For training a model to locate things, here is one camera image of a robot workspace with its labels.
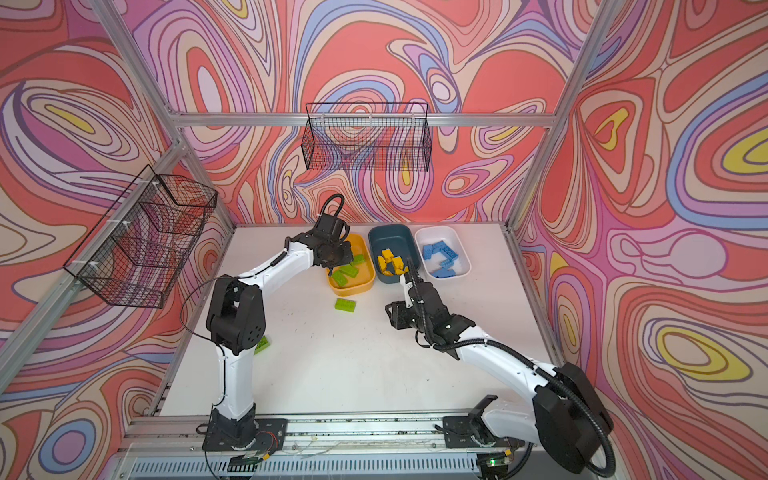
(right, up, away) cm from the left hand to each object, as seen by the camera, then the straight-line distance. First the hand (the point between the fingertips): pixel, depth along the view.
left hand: (354, 253), depth 97 cm
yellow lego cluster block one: (+15, -3, +7) cm, 17 cm away
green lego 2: (-6, -9, +6) cm, 12 cm away
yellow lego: (+11, -1, +9) cm, 15 cm away
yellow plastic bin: (+3, -10, 0) cm, 10 cm away
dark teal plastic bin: (+16, +5, +17) cm, 24 cm away
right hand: (+13, -17, -13) cm, 26 cm away
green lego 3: (-3, -17, -1) cm, 17 cm away
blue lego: (+31, +2, +13) cm, 33 cm away
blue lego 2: (+31, -6, +4) cm, 32 cm away
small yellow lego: (+16, -6, +6) cm, 18 cm away
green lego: (-2, -6, +5) cm, 8 cm away
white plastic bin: (+35, +6, +13) cm, 38 cm away
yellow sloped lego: (+9, -4, +7) cm, 12 cm away
